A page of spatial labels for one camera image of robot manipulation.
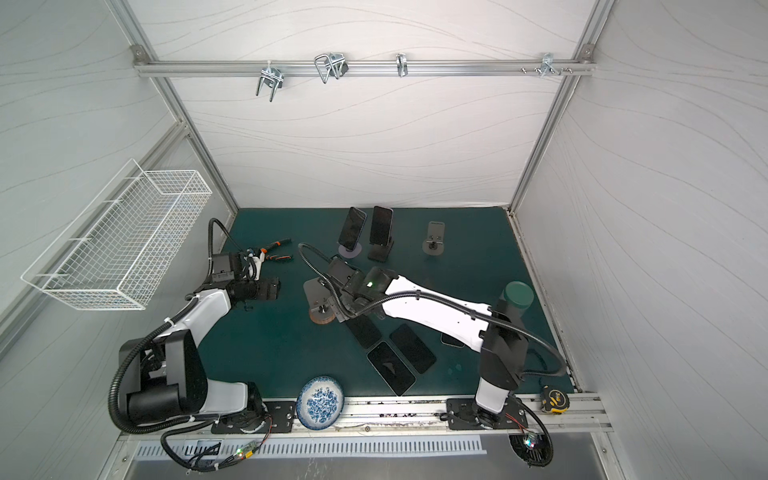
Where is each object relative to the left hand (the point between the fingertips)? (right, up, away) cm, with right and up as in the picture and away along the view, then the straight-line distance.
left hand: (269, 278), depth 92 cm
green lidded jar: (+76, -4, -5) cm, 77 cm away
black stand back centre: (+34, +7, +16) cm, 38 cm away
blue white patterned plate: (+20, -30, -17) cm, 39 cm away
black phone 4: (+31, -15, -5) cm, 34 cm away
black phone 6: (+35, +17, +11) cm, 40 cm away
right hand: (+29, 0, -14) cm, 32 cm away
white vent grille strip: (+3, -37, -22) cm, 43 cm away
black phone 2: (+47, -21, -7) cm, 52 cm away
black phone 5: (+24, +16, +13) cm, 32 cm away
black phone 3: (+56, -18, -6) cm, 59 cm away
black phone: (+38, -24, -8) cm, 46 cm away
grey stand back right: (+54, +10, +17) cm, 58 cm away
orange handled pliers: (-3, +6, +13) cm, 14 cm away
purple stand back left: (+23, +7, +15) cm, 29 cm away
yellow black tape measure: (+80, -28, -17) cm, 86 cm away
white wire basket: (-25, +8, -26) cm, 37 cm away
